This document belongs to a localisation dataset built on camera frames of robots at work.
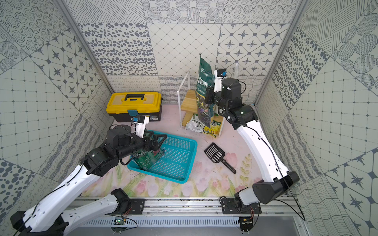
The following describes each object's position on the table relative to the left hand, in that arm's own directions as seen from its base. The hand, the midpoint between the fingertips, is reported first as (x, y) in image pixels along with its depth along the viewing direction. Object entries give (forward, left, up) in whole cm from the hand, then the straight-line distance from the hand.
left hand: (158, 130), depth 65 cm
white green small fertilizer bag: (+23, -16, -25) cm, 38 cm away
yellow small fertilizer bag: (+21, -29, -27) cm, 45 cm away
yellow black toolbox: (+30, +34, -16) cm, 48 cm away
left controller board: (-31, +21, -34) cm, 51 cm away
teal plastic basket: (-2, -4, -33) cm, 34 cm away
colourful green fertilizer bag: (-4, +11, -22) cm, 25 cm away
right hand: (+17, -22, +10) cm, 29 cm away
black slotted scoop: (+5, -30, -33) cm, 45 cm away
